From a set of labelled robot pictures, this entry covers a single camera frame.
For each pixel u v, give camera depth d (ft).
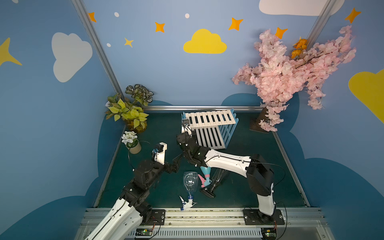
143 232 2.35
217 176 2.74
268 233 2.36
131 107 3.31
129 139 2.97
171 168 2.11
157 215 2.47
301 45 2.69
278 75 2.37
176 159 2.13
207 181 2.74
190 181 2.58
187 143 1.95
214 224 2.40
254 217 2.41
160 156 2.04
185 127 2.22
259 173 1.67
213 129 3.64
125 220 1.60
